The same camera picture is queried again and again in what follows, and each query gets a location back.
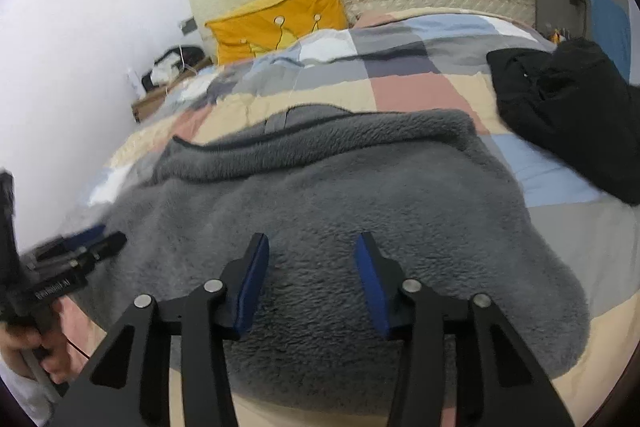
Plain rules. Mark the yellow crown pillow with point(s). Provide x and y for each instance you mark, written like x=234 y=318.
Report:
x=300 y=7

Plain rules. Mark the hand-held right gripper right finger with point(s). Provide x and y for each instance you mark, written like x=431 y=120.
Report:
x=372 y=292

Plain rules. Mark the black bag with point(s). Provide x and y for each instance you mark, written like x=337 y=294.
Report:
x=192 y=53

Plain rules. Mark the grey fleece jacket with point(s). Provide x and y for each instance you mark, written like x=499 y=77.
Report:
x=350 y=187

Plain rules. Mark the grey wall socket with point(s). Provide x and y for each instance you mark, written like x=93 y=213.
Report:
x=187 y=26

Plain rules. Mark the white tissue pack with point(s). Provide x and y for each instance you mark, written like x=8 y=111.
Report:
x=162 y=71

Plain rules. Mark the patchwork checked quilt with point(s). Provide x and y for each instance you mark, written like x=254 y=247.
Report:
x=550 y=172

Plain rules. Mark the pink pillow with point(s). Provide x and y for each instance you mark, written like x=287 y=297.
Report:
x=380 y=19

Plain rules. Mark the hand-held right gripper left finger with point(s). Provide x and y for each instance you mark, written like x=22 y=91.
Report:
x=250 y=287

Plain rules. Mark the wooden nightstand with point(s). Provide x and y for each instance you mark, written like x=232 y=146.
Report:
x=150 y=104

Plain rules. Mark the group of small bottles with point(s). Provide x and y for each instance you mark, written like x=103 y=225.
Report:
x=559 y=36

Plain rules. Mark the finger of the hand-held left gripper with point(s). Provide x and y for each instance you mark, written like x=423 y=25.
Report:
x=107 y=244
x=87 y=234

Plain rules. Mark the black garment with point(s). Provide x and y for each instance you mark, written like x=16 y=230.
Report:
x=560 y=107

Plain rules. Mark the person's left hand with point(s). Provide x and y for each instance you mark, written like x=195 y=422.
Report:
x=50 y=352

